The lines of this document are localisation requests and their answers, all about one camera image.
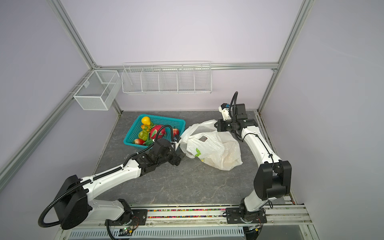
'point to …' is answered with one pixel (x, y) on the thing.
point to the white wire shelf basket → (191, 78)
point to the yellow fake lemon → (146, 120)
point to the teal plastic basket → (135, 121)
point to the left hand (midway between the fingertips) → (179, 152)
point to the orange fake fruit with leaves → (145, 127)
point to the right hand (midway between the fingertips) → (216, 125)
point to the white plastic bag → (217, 149)
